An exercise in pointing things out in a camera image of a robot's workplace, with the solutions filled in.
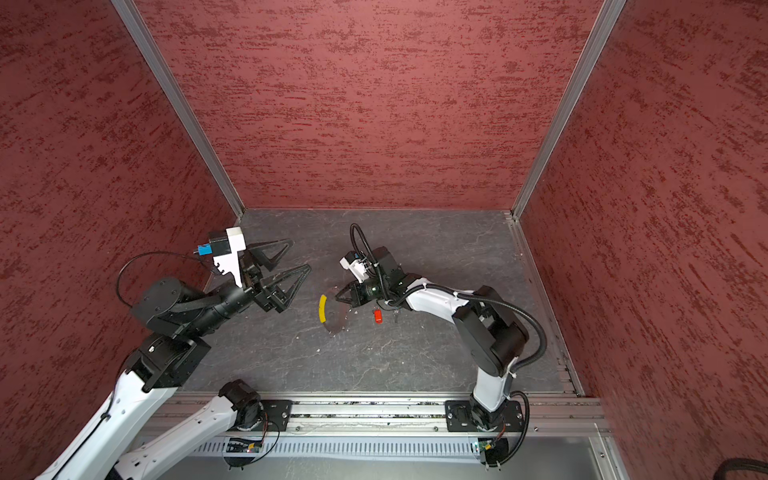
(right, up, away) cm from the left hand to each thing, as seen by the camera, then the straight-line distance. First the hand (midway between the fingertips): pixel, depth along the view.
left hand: (303, 260), depth 53 cm
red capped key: (+12, -21, +39) cm, 46 cm away
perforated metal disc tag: (0, -17, +30) cm, 35 cm away
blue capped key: (+18, -20, +40) cm, 48 cm away
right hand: (+1, -14, +28) cm, 31 cm away
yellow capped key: (-4, -16, +30) cm, 34 cm away
